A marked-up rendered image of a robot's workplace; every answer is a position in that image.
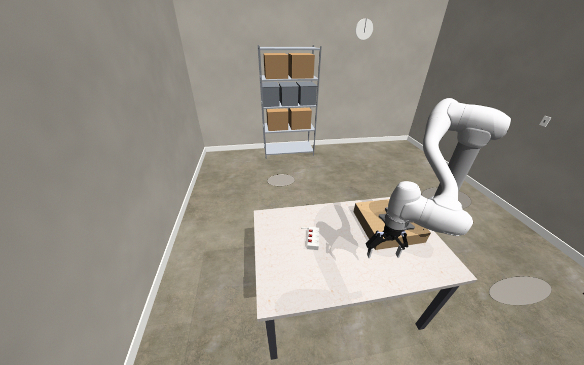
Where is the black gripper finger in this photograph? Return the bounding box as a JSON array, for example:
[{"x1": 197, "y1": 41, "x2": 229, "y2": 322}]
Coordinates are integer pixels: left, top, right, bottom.
[
  {"x1": 394, "y1": 230, "x2": 409, "y2": 258},
  {"x1": 366, "y1": 231, "x2": 391, "y2": 259}
]

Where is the grey power strip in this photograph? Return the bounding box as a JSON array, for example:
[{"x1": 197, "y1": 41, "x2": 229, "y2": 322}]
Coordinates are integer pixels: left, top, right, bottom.
[{"x1": 301, "y1": 227, "x2": 319, "y2": 250}]

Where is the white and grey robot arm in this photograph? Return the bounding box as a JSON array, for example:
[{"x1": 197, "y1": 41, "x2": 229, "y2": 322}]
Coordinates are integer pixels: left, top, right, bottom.
[{"x1": 379, "y1": 98, "x2": 511, "y2": 236}]

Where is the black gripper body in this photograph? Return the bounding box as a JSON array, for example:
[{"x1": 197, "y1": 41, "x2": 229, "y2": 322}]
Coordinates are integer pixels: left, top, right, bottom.
[{"x1": 383, "y1": 223, "x2": 402, "y2": 241}]

